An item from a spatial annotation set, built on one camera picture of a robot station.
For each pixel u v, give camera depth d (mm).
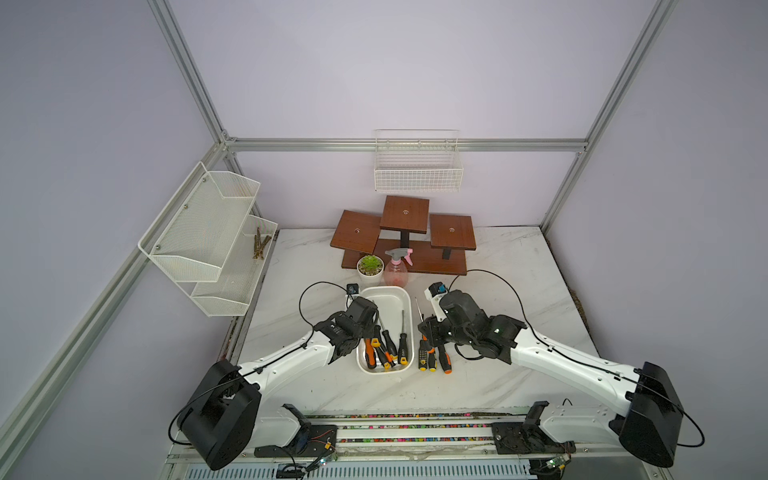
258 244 979
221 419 407
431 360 859
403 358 838
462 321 594
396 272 983
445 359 849
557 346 499
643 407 396
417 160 941
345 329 644
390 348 860
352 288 765
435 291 702
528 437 652
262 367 463
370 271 983
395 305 905
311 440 732
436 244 961
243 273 947
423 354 860
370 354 844
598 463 716
